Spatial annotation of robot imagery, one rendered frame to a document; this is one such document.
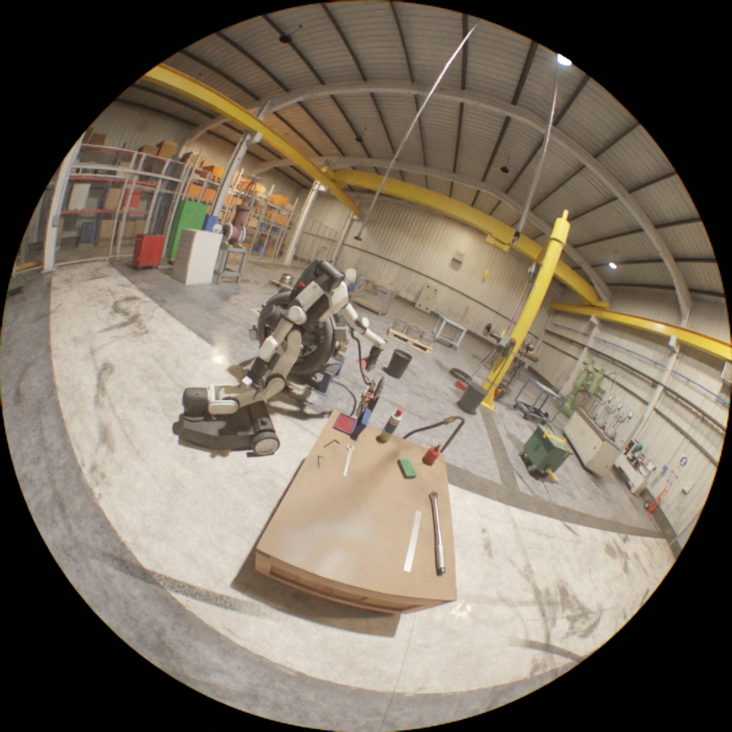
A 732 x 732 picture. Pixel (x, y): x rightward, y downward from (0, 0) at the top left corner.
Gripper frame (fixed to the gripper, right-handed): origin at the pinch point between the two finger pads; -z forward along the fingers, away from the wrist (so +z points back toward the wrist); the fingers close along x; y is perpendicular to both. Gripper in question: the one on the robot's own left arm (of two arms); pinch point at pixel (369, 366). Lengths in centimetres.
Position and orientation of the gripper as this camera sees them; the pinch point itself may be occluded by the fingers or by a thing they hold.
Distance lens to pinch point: 198.8
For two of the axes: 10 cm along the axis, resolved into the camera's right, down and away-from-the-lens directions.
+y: -7.2, -5.2, 4.6
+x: 5.9, -1.0, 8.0
